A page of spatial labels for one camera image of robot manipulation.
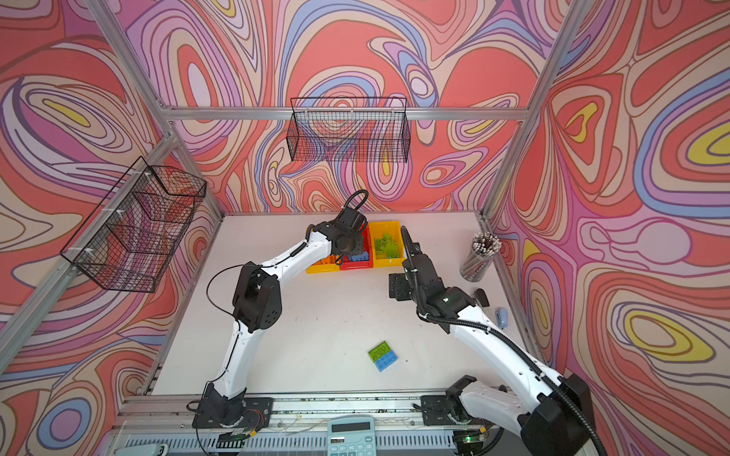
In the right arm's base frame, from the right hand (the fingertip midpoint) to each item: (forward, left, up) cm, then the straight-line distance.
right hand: (405, 285), depth 80 cm
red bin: (+15, +18, -8) cm, 25 cm away
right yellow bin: (+31, 0, -11) cm, 33 cm away
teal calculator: (-34, +16, -14) cm, 40 cm away
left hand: (+20, +13, -6) cm, 24 cm away
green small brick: (+29, +3, -12) cm, 31 cm away
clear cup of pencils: (+11, -25, -2) cm, 27 cm away
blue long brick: (+19, +13, -12) cm, 26 cm away
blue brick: (-16, +6, -14) cm, 23 cm away
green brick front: (-13, +8, -16) cm, 22 cm away
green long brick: (+23, +3, -12) cm, 26 cm away
